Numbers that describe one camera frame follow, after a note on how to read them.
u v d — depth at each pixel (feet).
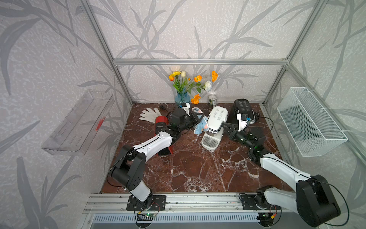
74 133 2.20
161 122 2.74
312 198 1.34
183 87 3.43
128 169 1.46
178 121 2.18
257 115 3.56
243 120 2.30
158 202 2.41
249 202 2.41
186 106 2.57
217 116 2.71
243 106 2.85
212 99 3.79
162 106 3.79
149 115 3.68
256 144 2.06
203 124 2.53
